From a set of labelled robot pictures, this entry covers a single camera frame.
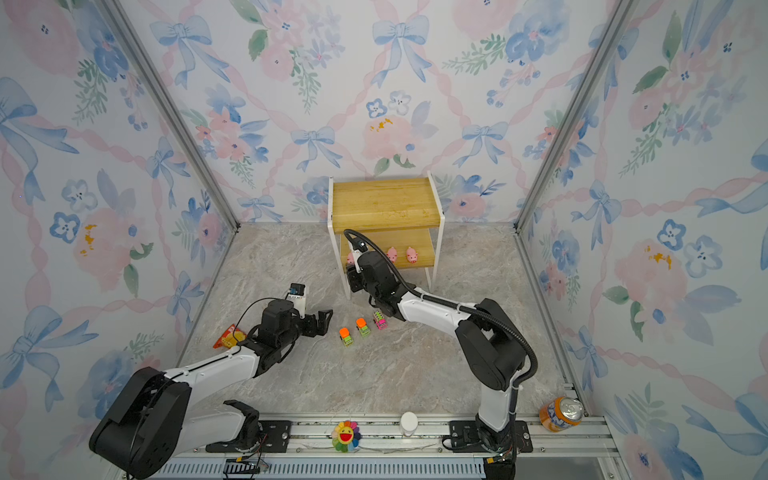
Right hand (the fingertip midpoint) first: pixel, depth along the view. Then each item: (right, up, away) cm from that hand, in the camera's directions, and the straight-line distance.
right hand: (354, 259), depth 88 cm
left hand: (-10, -14, +1) cm, 17 cm away
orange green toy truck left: (-3, -23, +1) cm, 23 cm away
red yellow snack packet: (-37, -23, 0) cm, 44 cm away
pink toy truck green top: (+7, -19, +4) cm, 21 cm away
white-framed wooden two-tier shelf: (+14, +12, -11) cm, 21 cm away
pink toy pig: (+17, +1, 0) cm, 17 cm away
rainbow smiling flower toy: (0, -43, -15) cm, 46 cm away
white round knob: (+15, -38, -18) cm, 45 cm away
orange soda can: (+50, -35, -20) cm, 64 cm away
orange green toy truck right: (+3, -20, +2) cm, 21 cm away
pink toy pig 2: (-1, 0, -1) cm, 2 cm away
